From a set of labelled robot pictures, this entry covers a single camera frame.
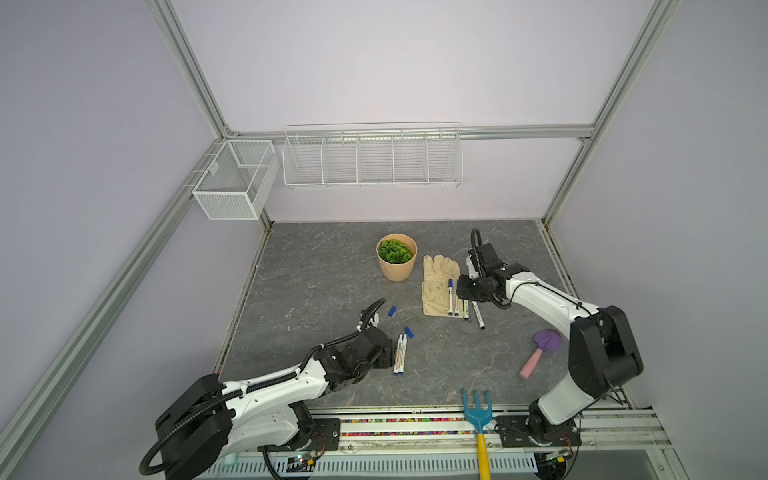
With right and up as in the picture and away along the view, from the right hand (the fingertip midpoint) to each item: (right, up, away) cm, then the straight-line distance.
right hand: (462, 292), depth 91 cm
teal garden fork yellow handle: (+1, -30, -16) cm, 34 cm away
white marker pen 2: (+2, -6, +4) cm, 8 cm away
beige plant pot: (-20, +6, +5) cm, 22 cm away
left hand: (-23, -15, -9) cm, 29 cm away
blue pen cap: (-22, -7, +5) cm, 23 cm away
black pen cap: (-18, -18, -6) cm, 26 cm away
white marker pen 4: (-20, -18, -5) cm, 27 cm away
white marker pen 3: (+5, -5, +5) cm, 9 cm away
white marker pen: (-2, -2, +6) cm, 7 cm away
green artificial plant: (-21, +13, +5) cm, 25 cm away
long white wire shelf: (-26, +45, +8) cm, 53 cm away
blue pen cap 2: (-16, -13, 0) cm, 21 cm away
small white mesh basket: (-76, +38, +13) cm, 86 cm away
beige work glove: (-6, +5, +14) cm, 16 cm away
